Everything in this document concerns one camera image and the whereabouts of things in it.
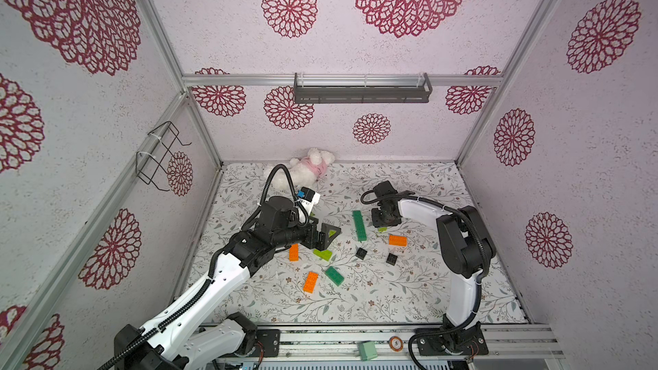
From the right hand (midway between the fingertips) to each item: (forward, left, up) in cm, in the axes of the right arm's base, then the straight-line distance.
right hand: (378, 217), depth 100 cm
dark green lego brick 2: (-6, +7, 0) cm, 9 cm away
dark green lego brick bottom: (-24, +17, 0) cm, 29 cm away
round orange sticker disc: (-43, -1, -1) cm, 43 cm away
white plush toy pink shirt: (+16, +30, +8) cm, 35 cm away
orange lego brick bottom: (-26, +25, 0) cm, 36 cm away
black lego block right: (-17, -3, -1) cm, 17 cm away
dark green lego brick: (-1, +8, 0) cm, 8 cm away
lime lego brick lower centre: (-16, +20, 0) cm, 26 cm away
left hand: (-19, +19, +23) cm, 35 cm away
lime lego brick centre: (-23, +17, +28) cm, 40 cm away
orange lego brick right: (-9, -7, -2) cm, 11 cm away
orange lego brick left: (-16, +31, +1) cm, 35 cm away
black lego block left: (-15, +7, 0) cm, 17 cm away
